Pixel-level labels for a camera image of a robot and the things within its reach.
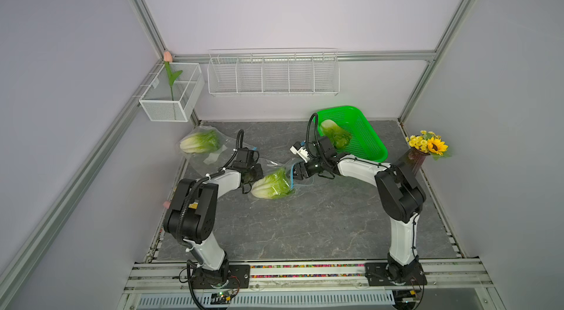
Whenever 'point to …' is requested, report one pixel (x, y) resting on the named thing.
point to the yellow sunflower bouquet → (430, 143)
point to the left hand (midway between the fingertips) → (259, 173)
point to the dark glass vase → (416, 159)
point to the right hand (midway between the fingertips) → (287, 174)
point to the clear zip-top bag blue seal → (269, 166)
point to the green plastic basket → (363, 142)
